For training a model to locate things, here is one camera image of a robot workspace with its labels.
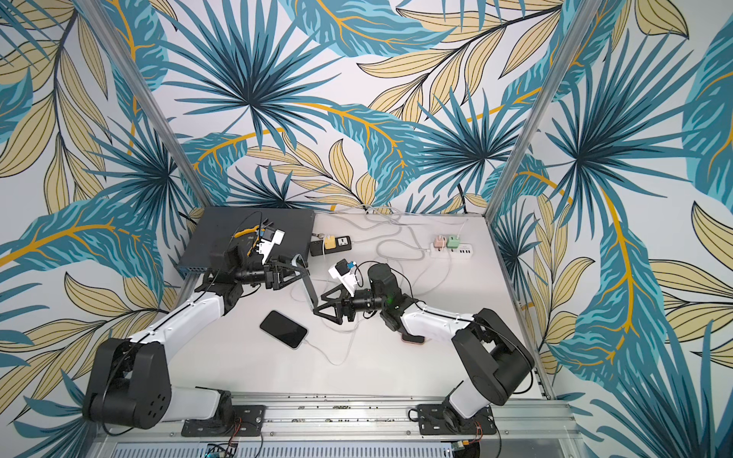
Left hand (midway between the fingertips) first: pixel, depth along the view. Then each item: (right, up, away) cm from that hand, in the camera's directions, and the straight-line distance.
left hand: (304, 272), depth 74 cm
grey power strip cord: (+22, +10, +40) cm, 47 cm away
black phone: (0, -4, +5) cm, 6 cm away
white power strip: (+52, +5, +32) cm, 62 cm away
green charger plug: (+47, +8, +30) cm, 56 cm away
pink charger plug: (+42, +8, +29) cm, 52 cm away
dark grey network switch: (-42, +14, +36) cm, 57 cm away
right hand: (0, -13, -2) cm, 13 cm away
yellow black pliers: (-29, +12, +33) cm, 45 cm away
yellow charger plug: (+3, +7, +29) cm, 30 cm away
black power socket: (+7, +7, +34) cm, 35 cm away
